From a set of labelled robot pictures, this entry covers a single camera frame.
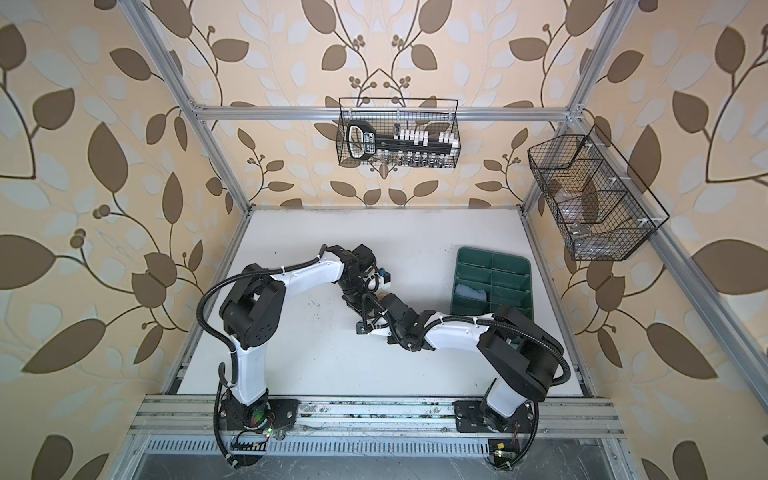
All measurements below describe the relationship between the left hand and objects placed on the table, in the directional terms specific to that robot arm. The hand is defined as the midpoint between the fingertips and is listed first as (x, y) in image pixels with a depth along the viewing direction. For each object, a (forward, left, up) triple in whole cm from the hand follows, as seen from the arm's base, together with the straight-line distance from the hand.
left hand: (374, 312), depth 88 cm
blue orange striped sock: (+7, -28, +2) cm, 29 cm away
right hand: (0, -5, -2) cm, 5 cm away
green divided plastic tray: (+14, -36, -2) cm, 39 cm away
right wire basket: (+17, -57, +30) cm, 67 cm away
